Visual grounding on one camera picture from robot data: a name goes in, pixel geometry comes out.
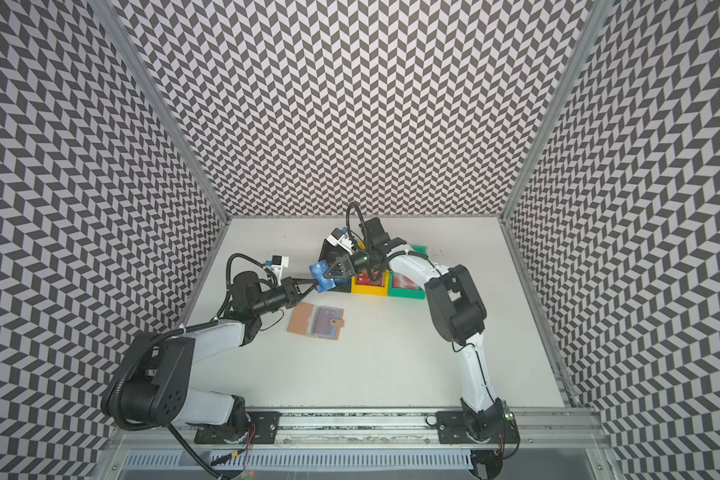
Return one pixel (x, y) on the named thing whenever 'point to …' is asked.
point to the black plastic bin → (330, 253)
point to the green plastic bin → (407, 293)
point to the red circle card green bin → (401, 281)
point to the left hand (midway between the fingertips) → (319, 285)
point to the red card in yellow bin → (363, 278)
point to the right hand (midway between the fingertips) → (328, 278)
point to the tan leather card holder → (316, 321)
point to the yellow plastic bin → (371, 289)
